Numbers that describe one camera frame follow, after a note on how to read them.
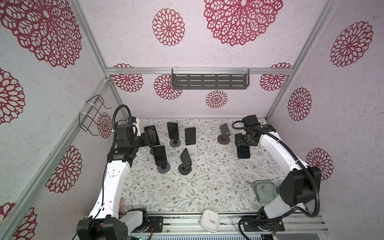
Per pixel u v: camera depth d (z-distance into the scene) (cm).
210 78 97
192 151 102
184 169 88
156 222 74
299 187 44
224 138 103
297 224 76
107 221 38
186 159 86
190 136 97
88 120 76
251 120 68
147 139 67
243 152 82
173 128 94
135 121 67
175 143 106
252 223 73
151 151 95
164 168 94
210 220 73
